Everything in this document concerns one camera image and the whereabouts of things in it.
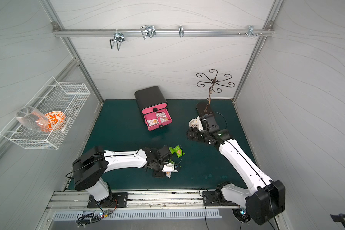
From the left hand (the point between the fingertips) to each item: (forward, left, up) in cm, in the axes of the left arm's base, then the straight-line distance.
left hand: (164, 171), depth 83 cm
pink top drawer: (+36, +9, +15) cm, 40 cm away
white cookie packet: (+30, +10, +7) cm, 33 cm away
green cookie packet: (+13, -8, +1) cm, 15 cm away
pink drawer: (+33, +7, +8) cm, 35 cm away
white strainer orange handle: (+34, -19, +2) cm, 39 cm away
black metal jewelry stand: (+48, -28, +3) cm, 55 cm away
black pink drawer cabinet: (+48, +14, +14) cm, 53 cm away
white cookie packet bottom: (-2, -3, +11) cm, 12 cm away
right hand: (+15, -16, +18) cm, 28 cm away
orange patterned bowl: (+12, +51, +33) cm, 62 cm away
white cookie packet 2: (+36, +5, +9) cm, 38 cm away
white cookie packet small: (+31, +3, +9) cm, 33 cm away
